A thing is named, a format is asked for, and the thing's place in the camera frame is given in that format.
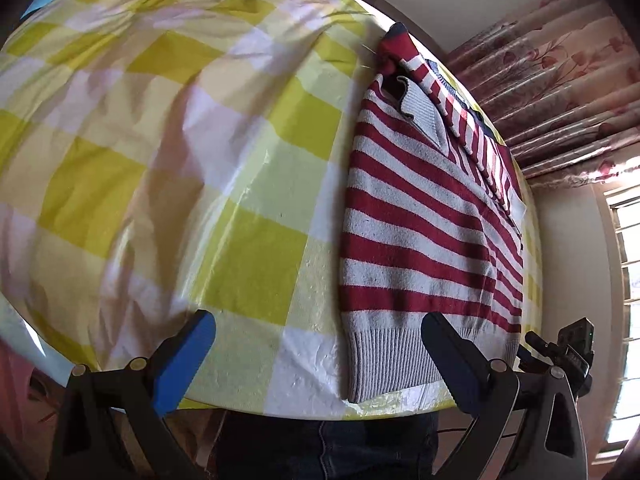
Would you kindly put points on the window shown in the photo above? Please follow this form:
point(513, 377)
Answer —
point(625, 310)

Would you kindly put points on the yellow white checked sheet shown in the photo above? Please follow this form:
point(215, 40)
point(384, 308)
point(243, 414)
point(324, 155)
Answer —
point(175, 160)

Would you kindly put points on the person's legs in jeans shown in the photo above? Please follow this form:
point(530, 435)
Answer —
point(325, 450)

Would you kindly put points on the red white navy striped sweater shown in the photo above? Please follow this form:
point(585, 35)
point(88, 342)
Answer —
point(410, 240)

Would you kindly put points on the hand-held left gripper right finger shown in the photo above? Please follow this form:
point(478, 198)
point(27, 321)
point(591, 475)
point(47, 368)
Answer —
point(452, 360)

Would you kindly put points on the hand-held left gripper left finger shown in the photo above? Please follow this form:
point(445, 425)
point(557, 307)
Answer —
point(182, 365)

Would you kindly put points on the pink floral curtain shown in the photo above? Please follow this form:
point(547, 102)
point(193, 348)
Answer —
point(550, 85)

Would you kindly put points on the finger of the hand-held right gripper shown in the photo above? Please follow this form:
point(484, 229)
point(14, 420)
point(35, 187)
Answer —
point(535, 347)

